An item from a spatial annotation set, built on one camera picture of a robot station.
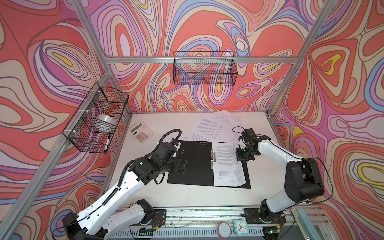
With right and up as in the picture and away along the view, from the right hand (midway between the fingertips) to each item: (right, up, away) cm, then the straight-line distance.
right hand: (239, 161), depth 89 cm
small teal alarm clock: (-5, -26, -20) cm, 33 cm away
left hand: (-33, +4, -16) cm, 37 cm away
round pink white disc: (-14, -26, -22) cm, 37 cm away
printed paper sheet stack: (-7, +21, +23) cm, 32 cm away
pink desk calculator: (-65, +17, +16) cm, 69 cm away
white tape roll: (-71, +25, -15) cm, 77 cm away
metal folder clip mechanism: (-15, 0, +4) cm, 16 cm away
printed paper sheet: (-7, -5, 0) cm, 9 cm away
